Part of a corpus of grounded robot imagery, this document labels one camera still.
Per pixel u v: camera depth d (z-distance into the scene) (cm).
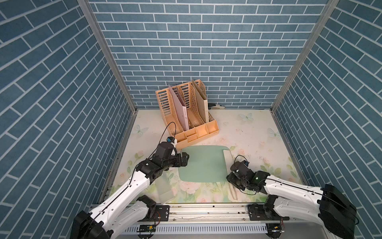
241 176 64
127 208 56
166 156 62
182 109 83
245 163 78
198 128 99
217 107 123
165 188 83
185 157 71
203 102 87
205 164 96
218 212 76
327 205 42
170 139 71
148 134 105
